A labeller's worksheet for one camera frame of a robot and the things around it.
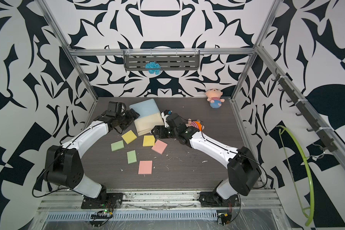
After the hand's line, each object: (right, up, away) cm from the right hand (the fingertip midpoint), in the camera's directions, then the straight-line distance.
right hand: (157, 128), depth 81 cm
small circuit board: (-24, -41, -9) cm, 48 cm away
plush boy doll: (+42, +22, +33) cm, 58 cm away
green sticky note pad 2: (-16, -18, +9) cm, 26 cm away
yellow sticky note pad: (-21, -7, +17) cm, 28 cm away
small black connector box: (+34, -43, -9) cm, 56 cm away
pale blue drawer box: (-6, +7, +13) cm, 16 cm away
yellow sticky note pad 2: (-7, -9, +13) cm, 18 cm away
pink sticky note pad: (0, -13, +12) cm, 18 cm away
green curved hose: (+58, -30, -29) cm, 71 cm away
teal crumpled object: (-4, +39, +10) cm, 40 cm away
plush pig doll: (+25, +1, +16) cm, 30 cm away
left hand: (-14, +7, +9) cm, 18 cm away
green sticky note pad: (-27, -13, +13) cm, 33 cm away
